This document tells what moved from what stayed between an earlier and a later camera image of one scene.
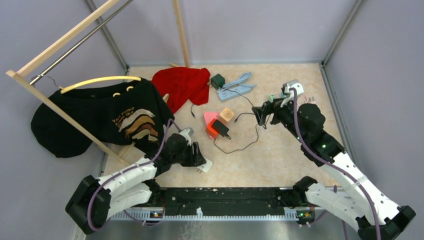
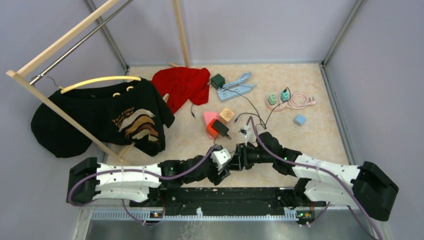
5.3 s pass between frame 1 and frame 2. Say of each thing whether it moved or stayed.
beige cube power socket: stayed
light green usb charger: stayed
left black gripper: moved
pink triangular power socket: stayed
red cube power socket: stayed
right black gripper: moved
